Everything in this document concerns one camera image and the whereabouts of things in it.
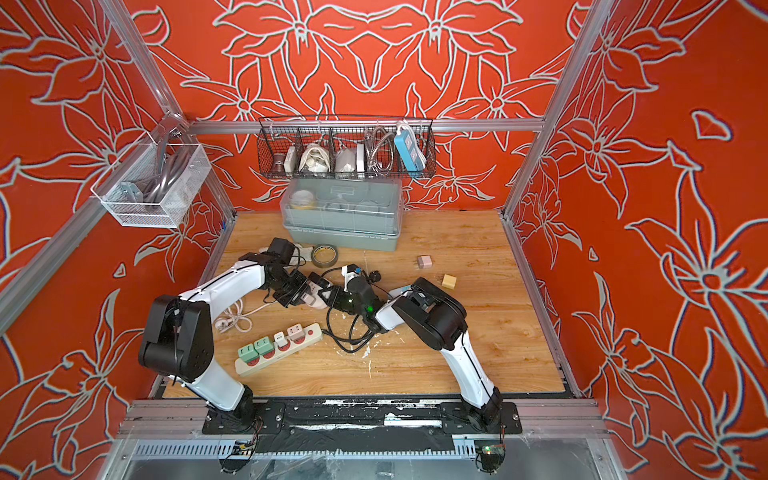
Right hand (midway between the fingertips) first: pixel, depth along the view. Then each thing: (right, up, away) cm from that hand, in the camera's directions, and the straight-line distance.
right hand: (313, 297), depth 90 cm
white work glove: (-22, +14, +17) cm, 32 cm away
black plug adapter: (+8, +2, -7) cm, 11 cm away
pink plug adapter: (+36, +10, +10) cm, 39 cm away
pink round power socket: (0, +1, -1) cm, 1 cm away
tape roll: (0, +12, +17) cm, 21 cm away
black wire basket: (+9, +49, +8) cm, 51 cm away
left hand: (0, +2, 0) cm, 2 cm away
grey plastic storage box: (+8, +26, +7) cm, 29 cm away
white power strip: (-8, -13, -8) cm, 17 cm away
